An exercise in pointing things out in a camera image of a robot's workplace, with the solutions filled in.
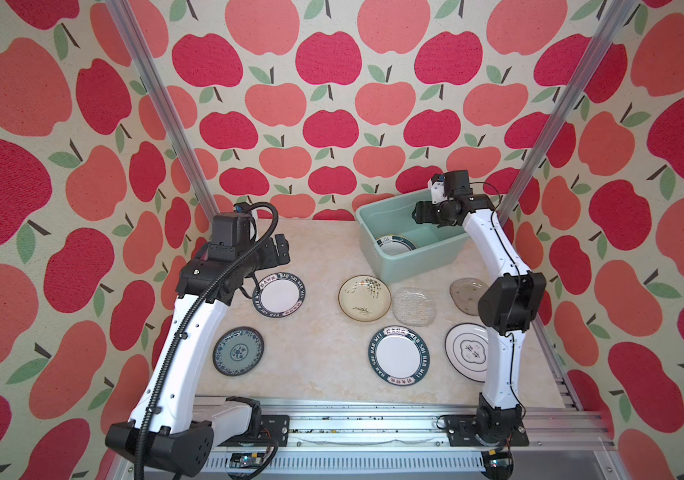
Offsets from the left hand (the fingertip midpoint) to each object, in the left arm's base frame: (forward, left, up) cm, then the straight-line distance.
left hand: (276, 247), depth 71 cm
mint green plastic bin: (+12, -45, -15) cm, 49 cm away
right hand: (+24, -44, -10) cm, 51 cm away
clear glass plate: (+2, -40, -33) cm, 52 cm away
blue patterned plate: (-12, +16, -34) cm, 39 cm away
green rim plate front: (-14, -33, -32) cm, 48 cm away
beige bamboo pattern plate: (+5, -24, -32) cm, 40 cm away
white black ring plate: (-12, -53, -33) cm, 63 cm away
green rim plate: (+8, +6, -34) cm, 35 cm away
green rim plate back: (+27, -37, -30) cm, 54 cm away
